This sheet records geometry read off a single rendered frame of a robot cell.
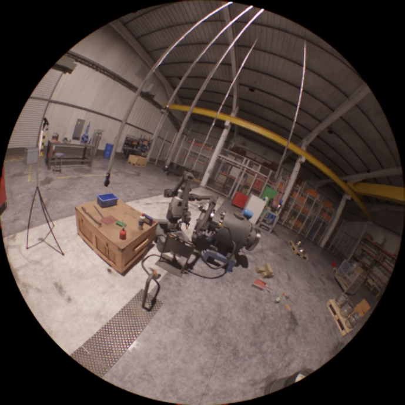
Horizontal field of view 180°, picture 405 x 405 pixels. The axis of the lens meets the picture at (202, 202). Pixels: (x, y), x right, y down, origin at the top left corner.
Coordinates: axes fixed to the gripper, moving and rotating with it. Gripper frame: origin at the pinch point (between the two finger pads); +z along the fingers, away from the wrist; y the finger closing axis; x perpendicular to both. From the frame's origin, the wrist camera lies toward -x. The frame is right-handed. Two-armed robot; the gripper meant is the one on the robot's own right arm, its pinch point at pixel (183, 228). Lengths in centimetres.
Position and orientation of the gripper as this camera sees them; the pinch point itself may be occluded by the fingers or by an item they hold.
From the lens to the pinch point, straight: 153.3
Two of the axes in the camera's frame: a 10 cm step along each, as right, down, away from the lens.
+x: -6.8, 0.5, 7.3
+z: -0.5, 9.9, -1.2
